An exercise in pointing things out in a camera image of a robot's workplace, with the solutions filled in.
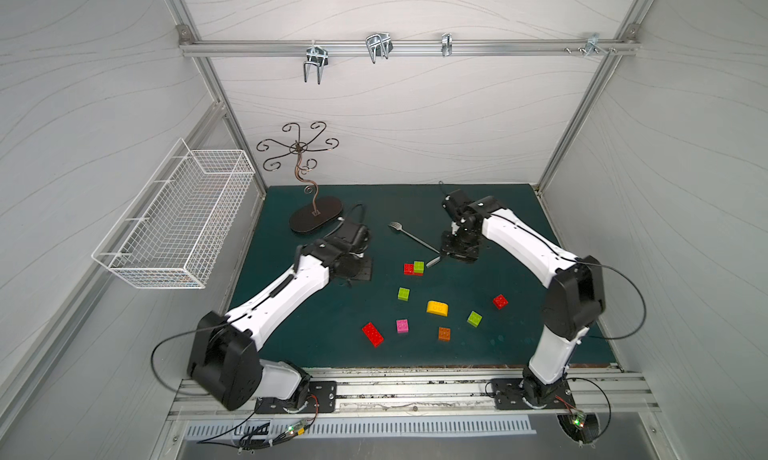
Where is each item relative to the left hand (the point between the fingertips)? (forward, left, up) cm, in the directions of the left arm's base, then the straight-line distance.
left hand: (374, 270), depth 82 cm
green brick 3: (-8, -29, -13) cm, 33 cm away
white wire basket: (-1, +47, +18) cm, 50 cm away
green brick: (+7, -13, -10) cm, 18 cm away
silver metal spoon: (+25, -7, -12) cm, 29 cm away
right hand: (+5, -22, 0) cm, 23 cm away
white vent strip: (-36, +28, -16) cm, 48 cm away
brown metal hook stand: (+28, +27, -12) cm, 41 cm away
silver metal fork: (+11, -19, -13) cm, 25 cm away
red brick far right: (-3, -38, -12) cm, 40 cm away
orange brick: (-13, -20, -12) cm, 27 cm away
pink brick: (-11, -8, -12) cm, 18 cm away
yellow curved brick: (-5, -19, -13) cm, 23 cm away
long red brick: (-14, 0, -12) cm, 18 cm away
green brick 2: (-1, -8, -12) cm, 15 cm away
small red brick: (+7, -10, -12) cm, 17 cm away
